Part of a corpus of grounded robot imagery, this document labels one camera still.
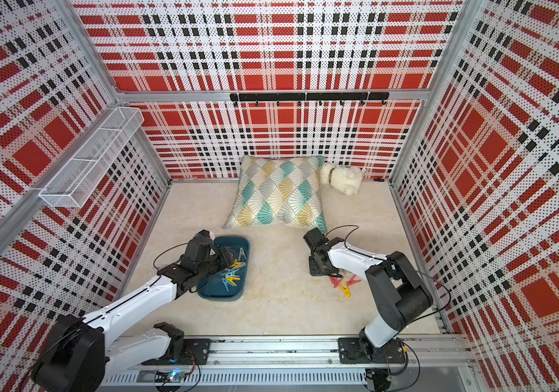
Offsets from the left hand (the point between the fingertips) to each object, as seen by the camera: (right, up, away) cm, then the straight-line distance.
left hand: (236, 255), depth 87 cm
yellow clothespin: (-2, -10, +1) cm, 10 cm away
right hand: (+33, -6, +4) cm, 33 cm away
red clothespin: (+43, -10, +1) cm, 44 cm away
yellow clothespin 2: (+39, -12, -1) cm, 41 cm away
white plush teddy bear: (+45, +30, +24) cm, 59 cm away
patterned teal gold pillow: (+15, +24, +8) cm, 29 cm away
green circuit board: (-14, -31, -18) cm, 38 cm away
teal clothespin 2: (-3, -10, -1) cm, 11 cm away
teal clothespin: (-2, -7, +1) cm, 8 cm away
